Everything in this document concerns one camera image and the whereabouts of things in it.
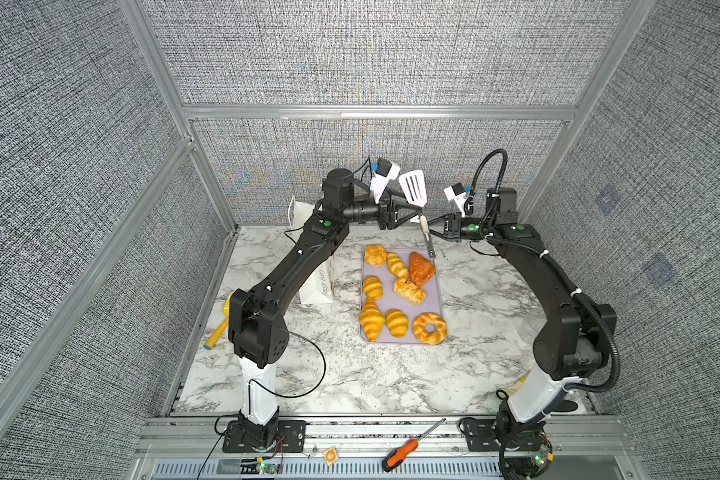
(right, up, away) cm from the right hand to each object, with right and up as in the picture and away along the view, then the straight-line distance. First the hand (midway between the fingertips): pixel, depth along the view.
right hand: (422, 227), depth 79 cm
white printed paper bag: (-29, -17, +13) cm, 36 cm away
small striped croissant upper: (-4, -11, +25) cm, 27 cm away
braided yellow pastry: (-1, -19, +17) cm, 25 cm away
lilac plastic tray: (-6, -22, +19) cm, 30 cm away
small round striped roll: (-12, -18, +19) cm, 29 cm away
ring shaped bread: (+5, -30, +13) cm, 33 cm away
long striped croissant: (-13, -27, +11) cm, 32 cm away
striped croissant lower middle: (-5, -28, +12) cm, 31 cm away
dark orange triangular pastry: (+4, -12, +22) cm, 26 cm away
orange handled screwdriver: (-7, -54, -9) cm, 55 cm away
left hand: (-3, +4, -9) cm, 10 cm away
